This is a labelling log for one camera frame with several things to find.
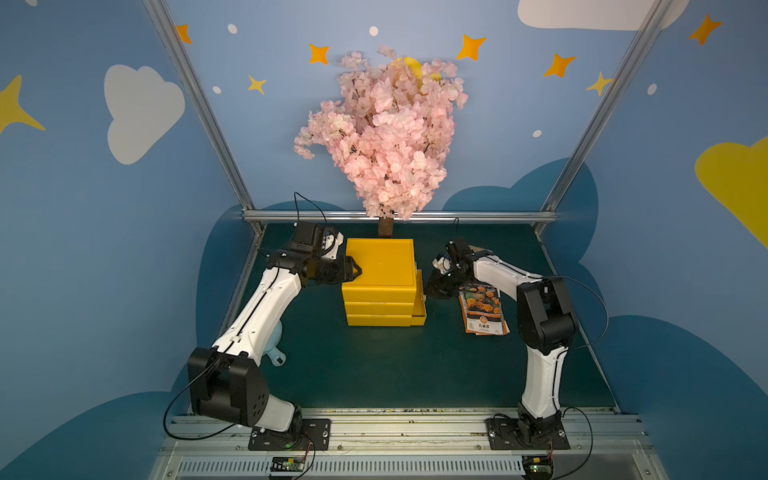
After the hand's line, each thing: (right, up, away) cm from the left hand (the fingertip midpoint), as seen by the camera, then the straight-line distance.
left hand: (353, 269), depth 82 cm
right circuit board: (+47, -49, -9) cm, 69 cm away
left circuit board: (-15, -47, -10) cm, 51 cm away
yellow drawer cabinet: (+10, -5, -5) cm, 12 cm away
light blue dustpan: (-24, -25, +4) cm, 35 cm away
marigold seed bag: (+40, -14, +14) cm, 45 cm away
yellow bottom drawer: (+19, -15, +9) cm, 26 cm away
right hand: (+23, -8, +16) cm, 29 cm away
